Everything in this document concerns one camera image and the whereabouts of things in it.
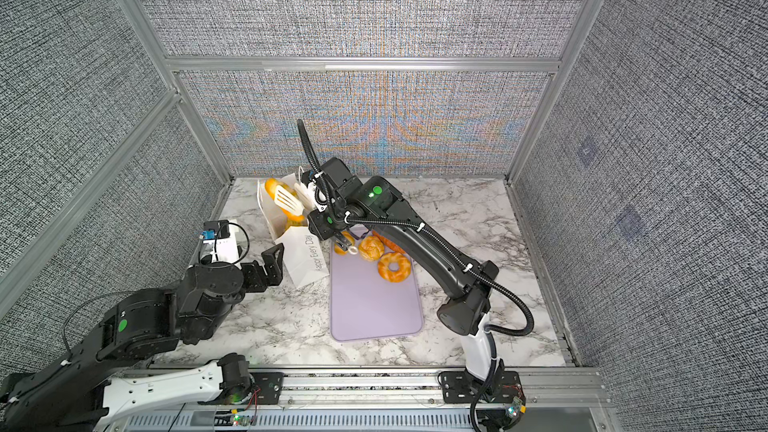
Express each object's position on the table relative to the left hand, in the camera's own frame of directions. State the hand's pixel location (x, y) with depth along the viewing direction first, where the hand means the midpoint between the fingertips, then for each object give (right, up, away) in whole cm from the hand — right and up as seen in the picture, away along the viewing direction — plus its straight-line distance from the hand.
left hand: (269, 250), depth 61 cm
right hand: (+8, +5, +10) cm, 14 cm away
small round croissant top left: (+9, -6, +36) cm, 38 cm away
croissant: (-3, +14, +10) cm, 17 cm away
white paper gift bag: (+1, 0, +15) cm, 15 cm away
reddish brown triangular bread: (+25, -3, +35) cm, 43 cm away
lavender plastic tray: (+18, -21, +28) cm, 39 cm away
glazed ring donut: (+28, -12, +29) cm, 42 cm away
